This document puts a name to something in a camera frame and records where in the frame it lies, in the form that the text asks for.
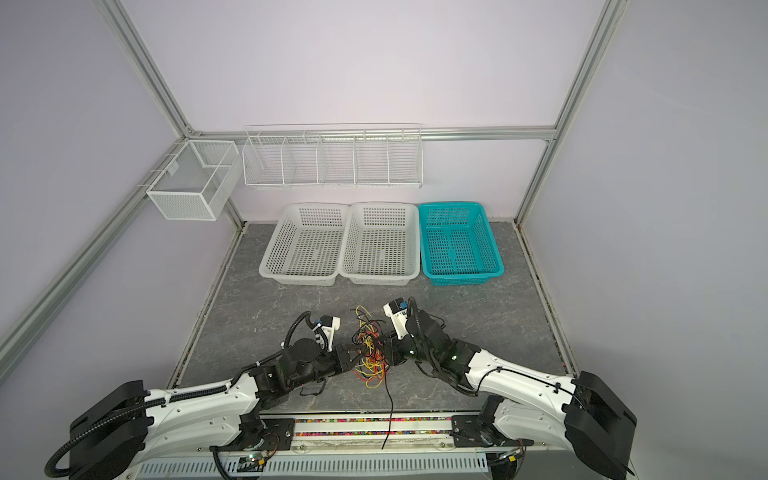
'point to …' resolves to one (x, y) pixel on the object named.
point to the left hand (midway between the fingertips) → (368, 355)
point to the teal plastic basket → (459, 247)
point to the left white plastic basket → (306, 247)
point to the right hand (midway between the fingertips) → (375, 343)
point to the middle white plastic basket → (381, 244)
